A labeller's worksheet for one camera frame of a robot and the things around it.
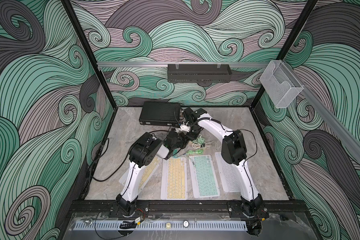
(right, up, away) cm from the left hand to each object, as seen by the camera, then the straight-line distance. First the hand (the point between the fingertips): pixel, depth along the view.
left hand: (193, 135), depth 97 cm
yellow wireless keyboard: (-27, -20, -11) cm, 35 cm away
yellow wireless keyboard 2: (-13, -25, -15) cm, 32 cm away
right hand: (-2, -1, -1) cm, 2 cm away
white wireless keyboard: (+19, -22, -13) cm, 32 cm away
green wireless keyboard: (+4, -22, -13) cm, 26 cm away
